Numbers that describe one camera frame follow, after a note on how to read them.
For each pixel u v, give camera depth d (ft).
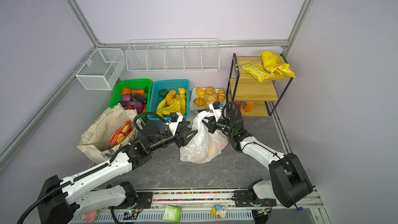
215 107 2.27
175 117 1.93
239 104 3.25
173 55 3.24
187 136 2.06
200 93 3.80
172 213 2.25
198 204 2.42
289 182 1.39
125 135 2.78
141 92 3.81
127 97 3.61
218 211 2.23
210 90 3.80
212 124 2.27
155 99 3.43
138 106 3.44
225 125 2.28
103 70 3.18
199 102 3.56
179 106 3.42
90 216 2.23
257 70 2.52
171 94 3.75
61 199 1.34
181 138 2.00
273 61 2.51
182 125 2.03
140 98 3.74
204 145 2.44
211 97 3.67
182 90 3.79
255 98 3.07
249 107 3.27
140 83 3.72
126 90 3.74
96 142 2.47
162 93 3.69
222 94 3.78
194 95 3.88
